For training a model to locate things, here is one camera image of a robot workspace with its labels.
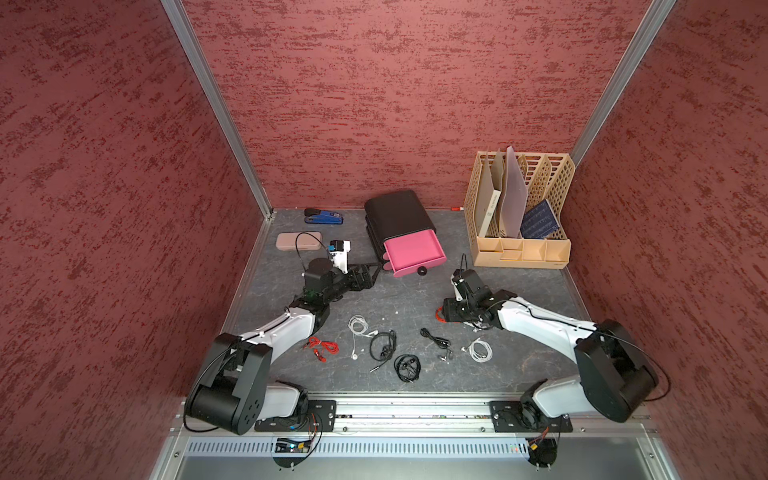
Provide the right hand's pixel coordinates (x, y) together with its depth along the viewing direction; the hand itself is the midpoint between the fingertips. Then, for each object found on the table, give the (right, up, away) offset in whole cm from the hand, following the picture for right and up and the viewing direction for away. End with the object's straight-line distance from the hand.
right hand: (450, 314), depth 89 cm
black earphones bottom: (-13, -13, -8) cm, 20 cm away
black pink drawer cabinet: (-15, +25, +1) cm, 29 cm away
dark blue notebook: (+34, +30, +13) cm, 47 cm away
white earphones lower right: (+8, -9, -4) cm, 13 cm away
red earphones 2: (-4, -1, +3) cm, 5 cm away
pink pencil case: (-58, +22, +20) cm, 66 cm away
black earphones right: (-3, -7, -4) cm, 9 cm away
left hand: (-24, +14, -4) cm, 28 cm away
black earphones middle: (-21, -8, -4) cm, 23 cm away
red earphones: (-39, -8, -4) cm, 40 cm away
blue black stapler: (-49, +33, +26) cm, 64 cm away
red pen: (+11, +36, +33) cm, 50 cm away
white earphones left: (-28, -3, 0) cm, 29 cm away
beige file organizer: (+37, +46, +13) cm, 60 cm away
